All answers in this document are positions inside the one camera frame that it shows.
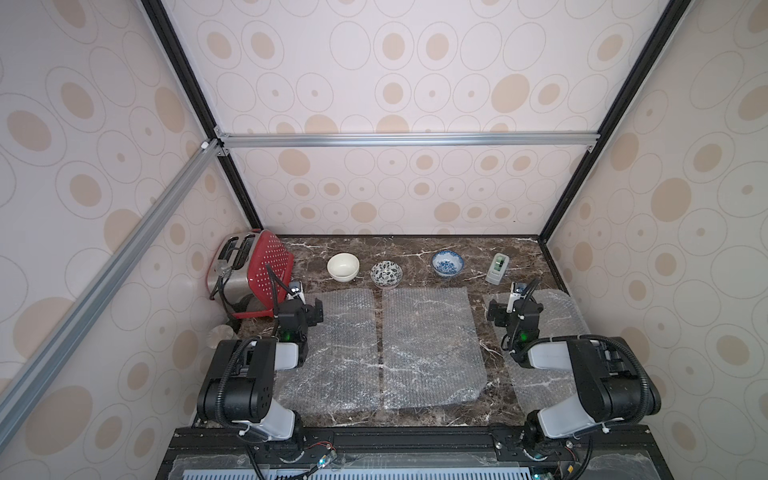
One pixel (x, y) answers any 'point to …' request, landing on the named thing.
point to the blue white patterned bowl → (446, 263)
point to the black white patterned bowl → (386, 274)
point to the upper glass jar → (218, 333)
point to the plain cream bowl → (343, 267)
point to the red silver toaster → (253, 263)
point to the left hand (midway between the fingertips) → (308, 295)
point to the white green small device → (497, 268)
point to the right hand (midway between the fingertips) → (523, 302)
